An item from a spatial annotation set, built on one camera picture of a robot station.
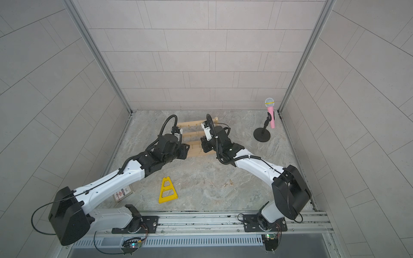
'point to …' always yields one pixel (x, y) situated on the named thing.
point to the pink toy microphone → (270, 103)
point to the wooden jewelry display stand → (192, 133)
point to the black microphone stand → (262, 134)
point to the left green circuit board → (130, 245)
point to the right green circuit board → (271, 242)
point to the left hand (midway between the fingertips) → (191, 145)
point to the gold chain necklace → (231, 184)
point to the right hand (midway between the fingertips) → (201, 138)
